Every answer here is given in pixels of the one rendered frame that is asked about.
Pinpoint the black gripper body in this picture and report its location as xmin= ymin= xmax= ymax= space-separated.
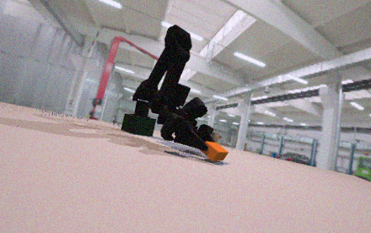
xmin=160 ymin=111 xmax=214 ymax=141

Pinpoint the orange block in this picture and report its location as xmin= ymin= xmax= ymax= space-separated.
xmin=201 ymin=142 xmax=228 ymax=161

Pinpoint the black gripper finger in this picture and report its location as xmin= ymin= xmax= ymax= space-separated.
xmin=174 ymin=121 xmax=208 ymax=151
xmin=201 ymin=127 xmax=216 ymax=143

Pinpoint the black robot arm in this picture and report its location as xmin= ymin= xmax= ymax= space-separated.
xmin=131 ymin=25 xmax=207 ymax=125

